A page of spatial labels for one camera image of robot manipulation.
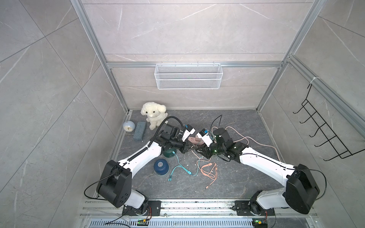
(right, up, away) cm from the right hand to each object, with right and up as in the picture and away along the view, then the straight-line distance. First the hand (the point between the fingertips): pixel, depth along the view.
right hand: (198, 149), depth 79 cm
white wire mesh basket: (-4, +49, +21) cm, 53 cm away
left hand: (-1, +2, -1) cm, 3 cm away
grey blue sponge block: (-41, +9, +24) cm, 49 cm away
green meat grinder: (-18, -3, +4) cm, 18 cm away
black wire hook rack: (+61, +4, -19) cm, 64 cm away
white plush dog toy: (-28, +21, +16) cm, 39 cm away
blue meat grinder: (-21, -10, -2) cm, 23 cm away
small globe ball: (-48, +13, +21) cm, 54 cm away
